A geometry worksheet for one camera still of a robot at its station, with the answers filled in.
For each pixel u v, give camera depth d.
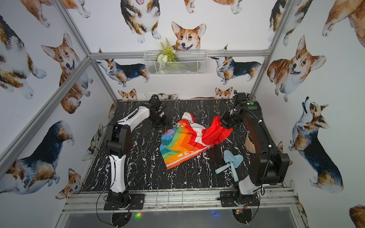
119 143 0.56
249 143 0.84
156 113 0.87
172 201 0.75
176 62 0.87
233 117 0.67
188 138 0.88
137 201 0.74
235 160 0.87
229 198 0.74
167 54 0.82
